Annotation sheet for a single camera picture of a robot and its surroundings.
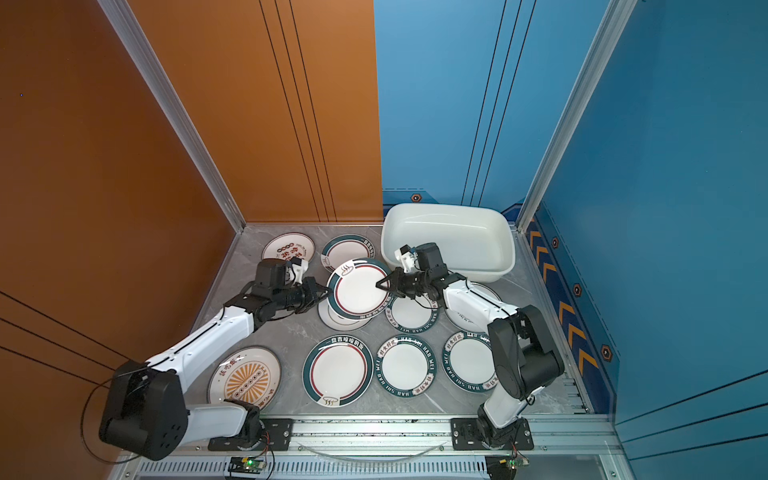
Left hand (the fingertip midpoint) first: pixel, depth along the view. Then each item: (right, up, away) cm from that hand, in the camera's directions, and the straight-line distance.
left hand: (335, 288), depth 83 cm
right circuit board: (+44, -39, -14) cm, 61 cm away
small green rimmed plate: (-2, +11, +29) cm, 31 cm away
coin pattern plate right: (+38, -12, +8) cm, 41 cm away
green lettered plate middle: (+22, -10, +11) cm, 27 cm away
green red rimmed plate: (+6, -1, 0) cm, 6 cm away
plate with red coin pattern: (-23, +13, +29) cm, 40 cm away
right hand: (+12, 0, +1) cm, 12 cm away
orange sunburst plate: (-24, -24, 0) cm, 34 cm away
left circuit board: (-19, -41, -12) cm, 46 cm away
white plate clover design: (-2, -11, +9) cm, 14 cm away
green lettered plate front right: (+38, -21, +1) cm, 43 cm away
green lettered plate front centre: (+20, -22, 0) cm, 29 cm away
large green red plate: (+1, -23, 0) cm, 23 cm away
